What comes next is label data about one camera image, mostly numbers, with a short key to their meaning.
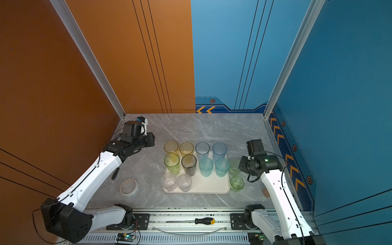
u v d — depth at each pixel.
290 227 0.38
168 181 0.86
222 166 0.89
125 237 0.71
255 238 0.71
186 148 0.85
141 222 0.74
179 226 0.73
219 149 0.85
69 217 0.37
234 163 0.92
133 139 0.60
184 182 0.85
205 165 0.86
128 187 0.85
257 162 0.51
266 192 0.48
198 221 0.73
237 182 0.85
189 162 0.85
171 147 0.87
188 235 0.71
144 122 0.71
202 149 0.85
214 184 0.84
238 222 0.72
